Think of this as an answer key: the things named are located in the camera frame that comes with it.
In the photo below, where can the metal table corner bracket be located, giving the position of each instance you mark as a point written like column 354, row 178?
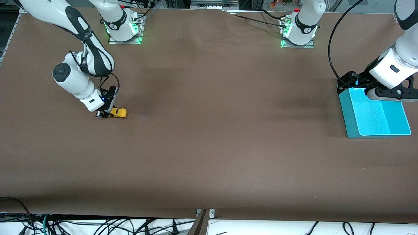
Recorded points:
column 395, row 17

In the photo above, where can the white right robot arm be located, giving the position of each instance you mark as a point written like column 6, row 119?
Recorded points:
column 75, row 78

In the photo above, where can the small metal edge bracket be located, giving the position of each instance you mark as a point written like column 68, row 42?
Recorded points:
column 211, row 213

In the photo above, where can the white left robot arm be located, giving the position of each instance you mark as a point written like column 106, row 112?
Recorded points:
column 307, row 19

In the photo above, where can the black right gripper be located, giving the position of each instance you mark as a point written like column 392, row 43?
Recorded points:
column 108, row 105

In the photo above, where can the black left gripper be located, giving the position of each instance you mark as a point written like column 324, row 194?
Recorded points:
column 363, row 79

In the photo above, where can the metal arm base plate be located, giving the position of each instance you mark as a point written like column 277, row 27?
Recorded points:
column 141, row 32
column 294, row 46

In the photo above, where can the teal plastic tray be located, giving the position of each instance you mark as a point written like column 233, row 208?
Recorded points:
column 372, row 117

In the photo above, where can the dark slanted bar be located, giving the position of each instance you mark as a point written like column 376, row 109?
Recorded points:
column 199, row 227

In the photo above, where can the yellow beetle toy car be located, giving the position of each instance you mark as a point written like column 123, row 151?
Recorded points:
column 120, row 113

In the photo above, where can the grey background device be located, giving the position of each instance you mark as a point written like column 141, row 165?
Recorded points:
column 214, row 4

